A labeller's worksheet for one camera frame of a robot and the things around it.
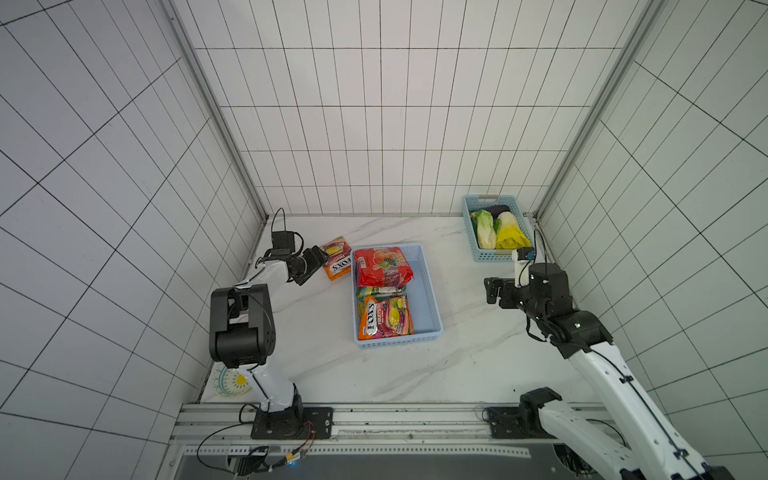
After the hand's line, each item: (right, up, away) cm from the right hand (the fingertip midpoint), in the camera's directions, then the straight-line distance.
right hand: (491, 278), depth 76 cm
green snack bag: (-30, -7, +16) cm, 35 cm away
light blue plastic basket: (-16, -7, +21) cm, 28 cm away
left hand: (-50, +1, +21) cm, 54 cm away
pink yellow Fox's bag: (-28, -12, +9) cm, 32 cm away
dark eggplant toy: (+16, +21, +37) cm, 46 cm away
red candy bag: (-29, +1, +13) cm, 32 cm away
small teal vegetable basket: (+13, +14, +32) cm, 37 cm away
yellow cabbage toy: (+18, +12, +31) cm, 38 cm away
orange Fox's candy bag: (-45, +2, +27) cm, 52 cm away
